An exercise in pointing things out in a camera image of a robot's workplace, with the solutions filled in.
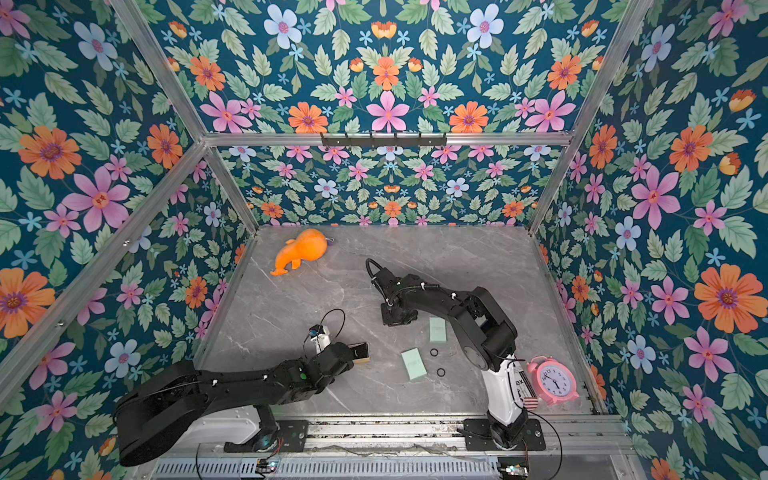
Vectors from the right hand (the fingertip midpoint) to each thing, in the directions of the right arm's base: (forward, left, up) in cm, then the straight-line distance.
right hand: (399, 315), depth 95 cm
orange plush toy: (+23, +33, +8) cm, 41 cm away
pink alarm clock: (-19, -43, 0) cm, 47 cm away
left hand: (-13, +12, -1) cm, 17 cm away
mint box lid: (-16, -5, 0) cm, 16 cm away
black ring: (-17, -12, -1) cm, 21 cm away
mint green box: (-5, -12, 0) cm, 13 cm away
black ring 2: (-12, -11, -2) cm, 16 cm away
